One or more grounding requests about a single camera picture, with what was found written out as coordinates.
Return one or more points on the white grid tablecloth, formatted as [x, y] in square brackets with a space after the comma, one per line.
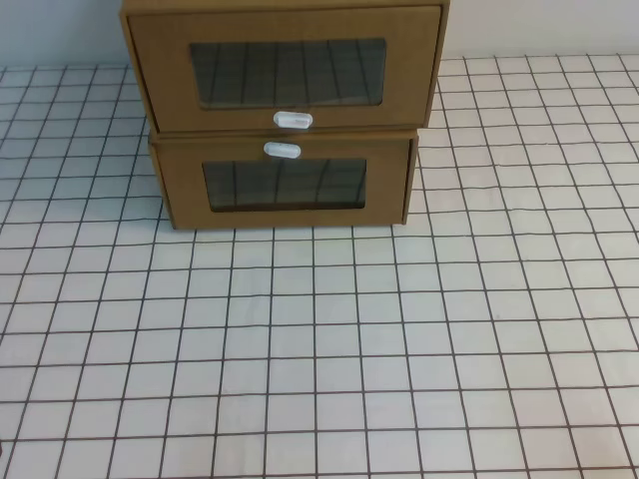
[493, 335]

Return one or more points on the brown cardboard shoebox drawer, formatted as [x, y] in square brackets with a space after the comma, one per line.
[223, 66]

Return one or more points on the lower brown cardboard shoebox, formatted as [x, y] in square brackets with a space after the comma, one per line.
[341, 179]

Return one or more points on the white drawer handle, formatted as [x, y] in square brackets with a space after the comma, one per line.
[293, 120]
[282, 150]

